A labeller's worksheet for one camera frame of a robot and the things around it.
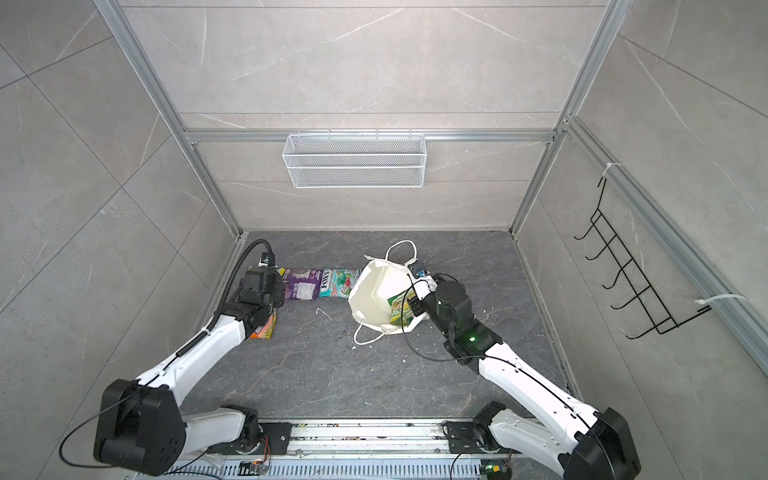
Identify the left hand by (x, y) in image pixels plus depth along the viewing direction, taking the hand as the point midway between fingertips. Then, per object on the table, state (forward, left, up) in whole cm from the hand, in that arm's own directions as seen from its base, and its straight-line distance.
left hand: (261, 278), depth 85 cm
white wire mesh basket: (+39, -27, +13) cm, 49 cm away
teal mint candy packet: (+7, -20, -13) cm, 25 cm away
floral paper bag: (+3, -32, -8) cm, 34 cm away
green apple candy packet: (-9, -41, -6) cm, 42 cm away
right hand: (-6, -43, +9) cm, 45 cm away
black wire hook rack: (-26, -91, +18) cm, 96 cm away
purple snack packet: (+7, -8, -13) cm, 17 cm away
